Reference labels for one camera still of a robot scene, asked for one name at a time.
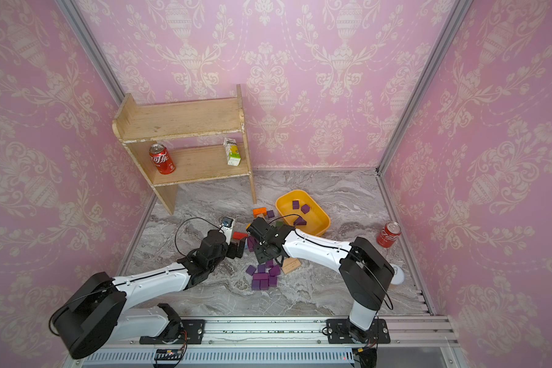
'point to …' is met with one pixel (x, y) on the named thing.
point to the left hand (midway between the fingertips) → (236, 235)
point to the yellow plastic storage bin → (317, 221)
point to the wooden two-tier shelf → (185, 142)
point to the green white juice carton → (233, 156)
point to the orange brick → (260, 211)
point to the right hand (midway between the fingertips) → (264, 252)
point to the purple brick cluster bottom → (264, 276)
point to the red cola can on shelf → (162, 159)
